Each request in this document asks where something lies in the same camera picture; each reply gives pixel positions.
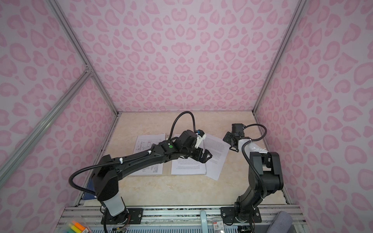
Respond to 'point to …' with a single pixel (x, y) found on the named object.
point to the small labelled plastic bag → (218, 224)
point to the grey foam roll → (281, 223)
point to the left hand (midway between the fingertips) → (207, 151)
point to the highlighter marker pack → (74, 227)
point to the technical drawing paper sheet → (144, 143)
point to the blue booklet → (88, 195)
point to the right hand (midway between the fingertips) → (230, 137)
